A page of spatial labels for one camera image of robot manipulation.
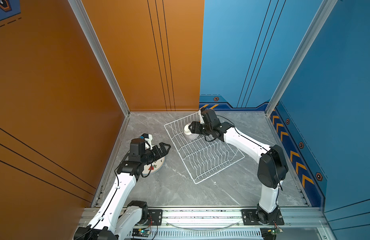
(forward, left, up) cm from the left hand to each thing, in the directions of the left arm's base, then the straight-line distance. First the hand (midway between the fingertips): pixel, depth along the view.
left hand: (165, 147), depth 79 cm
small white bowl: (+12, -11, 0) cm, 16 cm away
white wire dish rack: (+2, -21, -15) cm, 26 cm away
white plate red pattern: (-4, +9, -15) cm, 18 cm away
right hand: (+14, -14, +1) cm, 20 cm away
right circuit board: (-35, -51, -18) cm, 65 cm away
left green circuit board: (-36, +10, -19) cm, 41 cm away
